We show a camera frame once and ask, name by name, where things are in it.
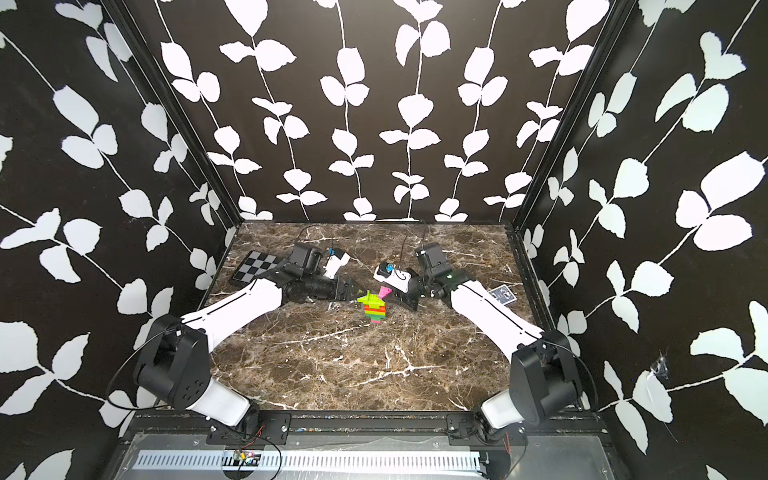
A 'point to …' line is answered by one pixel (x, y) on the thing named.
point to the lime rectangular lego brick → (375, 313)
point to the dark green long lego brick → (377, 317)
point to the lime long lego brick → (382, 302)
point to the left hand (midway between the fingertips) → (359, 288)
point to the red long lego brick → (381, 309)
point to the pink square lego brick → (383, 292)
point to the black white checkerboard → (255, 263)
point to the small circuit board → (245, 459)
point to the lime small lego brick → (370, 299)
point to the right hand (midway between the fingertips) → (386, 286)
